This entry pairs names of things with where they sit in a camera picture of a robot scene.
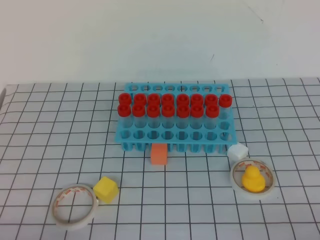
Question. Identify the front row tube five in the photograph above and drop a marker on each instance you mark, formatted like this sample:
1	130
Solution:
183	114

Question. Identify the grid patterned table mat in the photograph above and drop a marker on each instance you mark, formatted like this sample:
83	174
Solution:
53	135

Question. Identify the front row tube three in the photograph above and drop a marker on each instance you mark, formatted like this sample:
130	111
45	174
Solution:
153	113

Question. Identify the back row tube two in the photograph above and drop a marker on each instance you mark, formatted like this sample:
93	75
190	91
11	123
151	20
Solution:
140	99

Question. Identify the orange foam cube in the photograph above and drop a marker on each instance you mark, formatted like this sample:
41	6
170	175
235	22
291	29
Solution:
159	154

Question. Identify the row tube one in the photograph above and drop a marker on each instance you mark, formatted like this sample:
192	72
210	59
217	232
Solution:
125	115
125	99

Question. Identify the red-capped test tube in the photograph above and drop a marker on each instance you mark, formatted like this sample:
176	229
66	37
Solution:
211	114

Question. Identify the front row tube two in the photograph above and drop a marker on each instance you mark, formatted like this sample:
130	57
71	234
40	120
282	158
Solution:
139	115

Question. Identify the back row tube five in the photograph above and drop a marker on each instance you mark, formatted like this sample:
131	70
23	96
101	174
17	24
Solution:
183	100

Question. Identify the yellow rubber duck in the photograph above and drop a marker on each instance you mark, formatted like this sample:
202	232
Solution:
253	180

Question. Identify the back row tube eight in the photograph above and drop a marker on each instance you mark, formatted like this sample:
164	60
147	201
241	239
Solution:
225	106

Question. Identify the row tube six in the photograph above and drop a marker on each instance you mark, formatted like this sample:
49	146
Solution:
196	114
196	99

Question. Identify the right white tape roll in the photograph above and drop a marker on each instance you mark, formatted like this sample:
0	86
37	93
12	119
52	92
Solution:
237	171

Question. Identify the row tube five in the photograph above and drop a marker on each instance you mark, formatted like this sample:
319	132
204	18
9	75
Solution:
183	114
183	100

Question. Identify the front row tube four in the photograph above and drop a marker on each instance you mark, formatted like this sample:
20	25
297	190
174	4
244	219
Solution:
168	114

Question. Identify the back row tube three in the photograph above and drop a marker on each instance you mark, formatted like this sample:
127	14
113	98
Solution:
153	99

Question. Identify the yellow foam cube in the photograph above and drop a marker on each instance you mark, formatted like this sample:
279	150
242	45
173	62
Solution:
106	189

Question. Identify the back row tube one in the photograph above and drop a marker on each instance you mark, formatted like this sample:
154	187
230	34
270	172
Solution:
125	99

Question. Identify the row tube two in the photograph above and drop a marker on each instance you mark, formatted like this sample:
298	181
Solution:
140	99
139	115

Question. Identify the row tube four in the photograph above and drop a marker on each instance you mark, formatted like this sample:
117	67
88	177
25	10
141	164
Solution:
168	114
168	99

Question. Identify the back row tube four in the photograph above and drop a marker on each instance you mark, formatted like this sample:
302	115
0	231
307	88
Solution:
168	99

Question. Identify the row tube three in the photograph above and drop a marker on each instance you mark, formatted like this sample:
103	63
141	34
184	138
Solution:
153	113
153	99

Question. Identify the white foam cube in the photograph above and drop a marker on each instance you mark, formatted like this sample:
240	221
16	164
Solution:
237	151

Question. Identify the back row tube seven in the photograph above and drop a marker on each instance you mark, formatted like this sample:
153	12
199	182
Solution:
211	99

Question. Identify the front row tube six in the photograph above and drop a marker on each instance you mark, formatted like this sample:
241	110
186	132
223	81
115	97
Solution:
196	114

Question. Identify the blue test tube rack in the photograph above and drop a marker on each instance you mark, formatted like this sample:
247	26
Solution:
209	140

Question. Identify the front row tube one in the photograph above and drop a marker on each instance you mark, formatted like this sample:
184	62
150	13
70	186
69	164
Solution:
125	115

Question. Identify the back row tube six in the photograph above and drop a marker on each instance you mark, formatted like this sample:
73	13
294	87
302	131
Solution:
196	99

